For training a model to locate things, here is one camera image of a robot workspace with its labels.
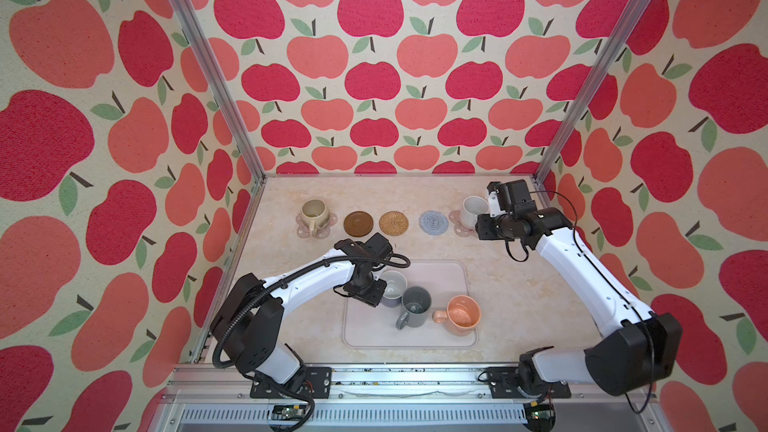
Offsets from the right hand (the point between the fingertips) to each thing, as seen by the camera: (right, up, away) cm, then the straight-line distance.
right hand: (491, 224), depth 82 cm
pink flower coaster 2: (-4, +1, +26) cm, 26 cm away
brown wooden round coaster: (-39, -1, +26) cm, 47 cm away
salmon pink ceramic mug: (-8, -26, +2) cm, 28 cm away
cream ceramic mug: (-54, +2, +19) cm, 57 cm away
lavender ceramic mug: (-27, -20, +8) cm, 34 cm away
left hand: (-31, -22, 0) cm, 38 cm away
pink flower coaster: (-52, -4, +21) cm, 56 cm away
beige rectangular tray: (-35, -29, +1) cm, 45 cm away
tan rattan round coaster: (-27, -1, +25) cm, 37 cm away
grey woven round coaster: (-12, -1, +25) cm, 28 cm away
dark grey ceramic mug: (-21, -22, +1) cm, 30 cm away
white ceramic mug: (+1, +5, +20) cm, 20 cm away
